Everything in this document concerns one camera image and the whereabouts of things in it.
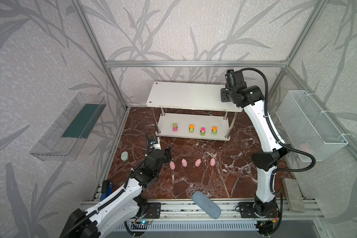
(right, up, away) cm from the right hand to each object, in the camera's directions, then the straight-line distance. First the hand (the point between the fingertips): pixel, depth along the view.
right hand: (228, 88), depth 78 cm
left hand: (-33, -30, +4) cm, 45 cm away
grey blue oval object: (-12, -59, -6) cm, 61 cm away
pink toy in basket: (+38, -31, -5) cm, 49 cm away
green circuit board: (-44, -67, -8) cm, 80 cm away
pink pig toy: (-31, -44, +8) cm, 54 cm away
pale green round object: (-61, -39, +13) cm, 74 cm away
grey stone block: (+34, -56, -3) cm, 66 cm away
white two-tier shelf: (-20, -12, -4) cm, 23 cm away
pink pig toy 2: (-24, -43, +10) cm, 50 cm away
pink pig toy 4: (-6, -43, +10) cm, 44 cm away
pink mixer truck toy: (-12, -25, +17) cm, 32 cm away
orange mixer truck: (-4, -24, +18) cm, 30 cm away
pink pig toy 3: (-15, -43, +10) cm, 47 cm away
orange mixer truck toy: (-19, -23, +18) cm, 35 cm away
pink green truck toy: (-30, -22, +18) cm, 42 cm away
